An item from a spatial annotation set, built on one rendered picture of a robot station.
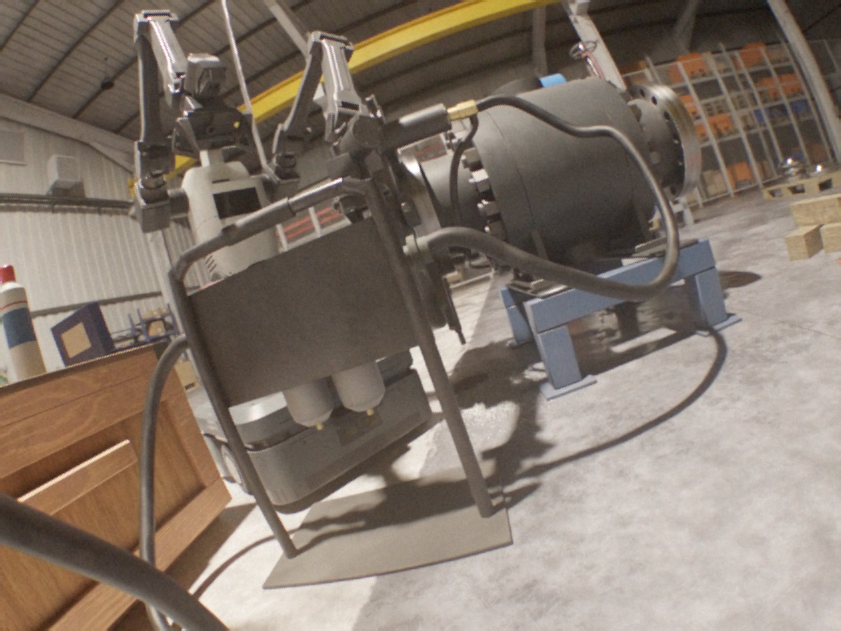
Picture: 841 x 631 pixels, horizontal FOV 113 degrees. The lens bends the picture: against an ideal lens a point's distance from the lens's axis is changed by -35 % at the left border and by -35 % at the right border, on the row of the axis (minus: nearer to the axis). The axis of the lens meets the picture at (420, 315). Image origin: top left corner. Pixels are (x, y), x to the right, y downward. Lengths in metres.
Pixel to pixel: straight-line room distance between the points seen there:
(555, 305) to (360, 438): 0.58
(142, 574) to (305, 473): 0.70
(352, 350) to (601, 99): 1.06
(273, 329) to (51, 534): 0.49
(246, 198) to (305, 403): 0.76
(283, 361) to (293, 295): 0.10
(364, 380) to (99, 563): 0.48
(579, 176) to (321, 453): 0.99
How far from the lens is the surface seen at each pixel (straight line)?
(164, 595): 0.35
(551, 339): 1.10
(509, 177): 1.20
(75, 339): 1.03
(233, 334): 0.71
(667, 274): 0.83
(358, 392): 0.66
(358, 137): 0.72
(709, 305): 1.28
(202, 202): 1.27
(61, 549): 0.29
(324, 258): 0.64
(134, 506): 0.92
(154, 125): 1.23
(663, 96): 1.56
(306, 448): 0.98
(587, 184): 1.27
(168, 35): 1.11
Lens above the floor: 0.38
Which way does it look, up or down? 4 degrees down
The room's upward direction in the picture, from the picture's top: 20 degrees counter-clockwise
